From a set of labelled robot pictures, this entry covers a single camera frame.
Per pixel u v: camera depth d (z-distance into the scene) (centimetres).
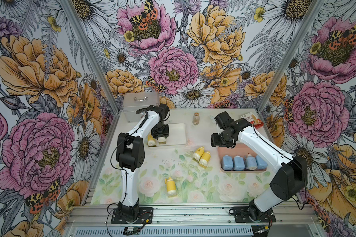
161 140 91
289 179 43
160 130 81
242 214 74
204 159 87
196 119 112
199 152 89
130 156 55
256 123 108
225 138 69
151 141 93
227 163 85
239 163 85
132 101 108
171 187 76
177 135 105
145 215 75
